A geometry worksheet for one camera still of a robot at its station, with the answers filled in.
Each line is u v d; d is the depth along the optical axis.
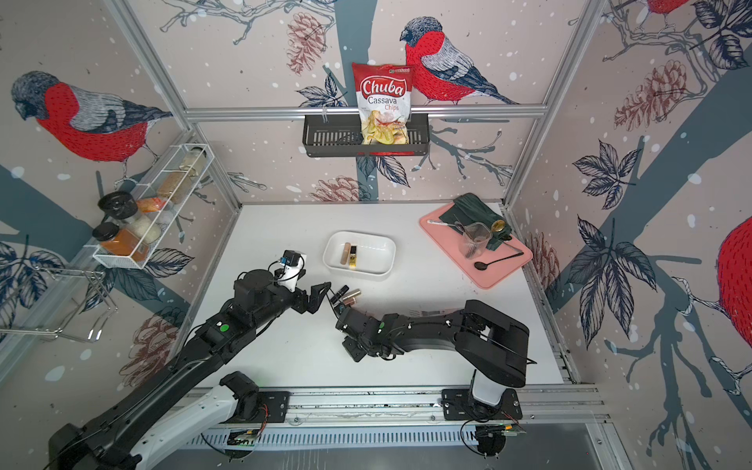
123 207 0.62
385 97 0.82
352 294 0.93
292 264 0.64
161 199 0.72
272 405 0.73
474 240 0.95
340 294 0.93
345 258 1.03
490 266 1.01
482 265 1.00
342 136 1.07
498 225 0.97
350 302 0.92
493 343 0.43
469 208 1.18
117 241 0.60
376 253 1.04
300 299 0.66
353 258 1.01
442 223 1.14
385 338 0.61
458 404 0.73
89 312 0.64
